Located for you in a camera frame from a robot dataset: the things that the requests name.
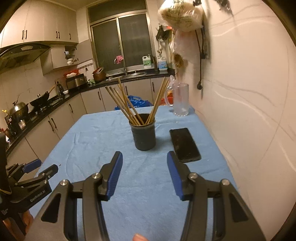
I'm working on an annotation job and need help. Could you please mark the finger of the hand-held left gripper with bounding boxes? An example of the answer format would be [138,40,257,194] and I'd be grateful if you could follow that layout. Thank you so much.
[14,164,59,187]
[7,159,42,178]

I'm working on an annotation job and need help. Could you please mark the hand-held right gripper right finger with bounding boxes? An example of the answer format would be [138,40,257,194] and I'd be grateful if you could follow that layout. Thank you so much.
[166,151,266,241]

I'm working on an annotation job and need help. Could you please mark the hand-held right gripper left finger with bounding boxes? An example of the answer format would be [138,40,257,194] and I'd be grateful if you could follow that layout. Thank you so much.
[24,151,123,241]

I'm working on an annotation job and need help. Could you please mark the dark grey chopstick holder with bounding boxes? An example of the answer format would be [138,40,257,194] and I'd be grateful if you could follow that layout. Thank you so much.
[129,113,156,151]

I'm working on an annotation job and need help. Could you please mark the bundle of wooden chopsticks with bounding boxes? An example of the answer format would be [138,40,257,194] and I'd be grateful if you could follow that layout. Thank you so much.
[105,77,170,126]

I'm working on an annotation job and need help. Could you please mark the person's left hand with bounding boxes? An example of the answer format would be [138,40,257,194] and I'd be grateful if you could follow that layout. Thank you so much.
[2,210,34,241]

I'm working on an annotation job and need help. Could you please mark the black smartphone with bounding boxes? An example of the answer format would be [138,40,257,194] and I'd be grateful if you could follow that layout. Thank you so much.
[169,127,201,163]

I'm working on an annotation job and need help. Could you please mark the blue tablecloth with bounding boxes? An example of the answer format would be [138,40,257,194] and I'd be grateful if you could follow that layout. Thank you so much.
[29,105,238,241]

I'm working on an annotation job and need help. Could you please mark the gas stove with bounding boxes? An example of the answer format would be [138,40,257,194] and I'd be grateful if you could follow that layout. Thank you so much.
[5,97,65,130]

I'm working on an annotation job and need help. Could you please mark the beige base cabinets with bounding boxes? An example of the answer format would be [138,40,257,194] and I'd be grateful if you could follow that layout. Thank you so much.
[7,77,173,163]

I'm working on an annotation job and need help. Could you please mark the black lidded wok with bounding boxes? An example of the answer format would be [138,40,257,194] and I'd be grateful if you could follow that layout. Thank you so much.
[8,95,29,116]

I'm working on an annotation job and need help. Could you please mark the black frying wok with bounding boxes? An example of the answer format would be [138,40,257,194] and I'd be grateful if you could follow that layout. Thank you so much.
[30,86,56,107]

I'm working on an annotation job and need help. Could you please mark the blue plastic bag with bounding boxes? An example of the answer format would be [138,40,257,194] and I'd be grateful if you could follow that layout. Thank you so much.
[114,95,154,110]

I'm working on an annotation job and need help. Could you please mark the glass mug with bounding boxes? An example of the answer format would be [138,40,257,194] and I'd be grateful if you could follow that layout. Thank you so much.
[168,75,190,117]

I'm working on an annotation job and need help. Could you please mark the red plastic basket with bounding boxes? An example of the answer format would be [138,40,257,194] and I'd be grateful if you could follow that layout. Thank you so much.
[160,91,174,106]

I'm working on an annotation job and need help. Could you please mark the black kitchen countertop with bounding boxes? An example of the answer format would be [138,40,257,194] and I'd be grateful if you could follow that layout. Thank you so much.
[0,70,175,158]

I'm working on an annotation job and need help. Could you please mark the dark kettle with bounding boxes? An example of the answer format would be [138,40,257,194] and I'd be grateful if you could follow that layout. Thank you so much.
[55,81,65,96]

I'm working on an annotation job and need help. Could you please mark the silver countertop appliance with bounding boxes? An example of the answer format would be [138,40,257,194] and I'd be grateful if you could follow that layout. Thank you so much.
[66,74,88,90]

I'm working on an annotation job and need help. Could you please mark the brown cooking pot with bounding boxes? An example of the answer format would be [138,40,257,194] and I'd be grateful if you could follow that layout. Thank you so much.
[92,67,106,82]

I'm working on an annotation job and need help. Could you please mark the steel sink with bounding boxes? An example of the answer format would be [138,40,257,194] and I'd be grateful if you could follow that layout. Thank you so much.
[106,71,147,79]

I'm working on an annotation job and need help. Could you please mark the range hood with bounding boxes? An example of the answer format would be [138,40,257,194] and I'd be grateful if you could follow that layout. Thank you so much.
[0,42,52,71]

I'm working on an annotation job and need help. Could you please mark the white jug blue label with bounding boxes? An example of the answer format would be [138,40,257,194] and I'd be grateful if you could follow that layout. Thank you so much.
[158,55,168,71]

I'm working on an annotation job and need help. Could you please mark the white detergent bottle green label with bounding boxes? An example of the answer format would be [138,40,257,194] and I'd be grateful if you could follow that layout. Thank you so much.
[142,54,155,69]

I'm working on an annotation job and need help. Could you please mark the cluster of hanging plastic bags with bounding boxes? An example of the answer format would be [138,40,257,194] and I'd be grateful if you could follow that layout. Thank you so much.
[155,24,197,69]

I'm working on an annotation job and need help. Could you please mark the kitchen window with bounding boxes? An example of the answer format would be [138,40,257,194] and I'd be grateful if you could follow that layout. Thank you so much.
[87,0,156,73]

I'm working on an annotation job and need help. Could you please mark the beige upper cabinets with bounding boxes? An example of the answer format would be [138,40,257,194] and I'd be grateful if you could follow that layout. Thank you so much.
[0,0,79,49]

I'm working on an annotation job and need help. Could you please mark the plastic bag of dried noodles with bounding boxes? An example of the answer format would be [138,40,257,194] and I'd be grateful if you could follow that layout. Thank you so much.
[157,0,205,32]

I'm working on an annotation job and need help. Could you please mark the black power cable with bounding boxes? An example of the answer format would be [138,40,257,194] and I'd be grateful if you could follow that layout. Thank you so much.
[195,29,207,91]

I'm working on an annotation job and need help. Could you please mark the small wall shelf with bowls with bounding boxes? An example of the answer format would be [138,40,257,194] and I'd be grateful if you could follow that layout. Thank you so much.
[64,45,78,66]

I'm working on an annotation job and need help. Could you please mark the wall socket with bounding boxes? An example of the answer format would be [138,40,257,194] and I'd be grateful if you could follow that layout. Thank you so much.
[200,42,211,59]

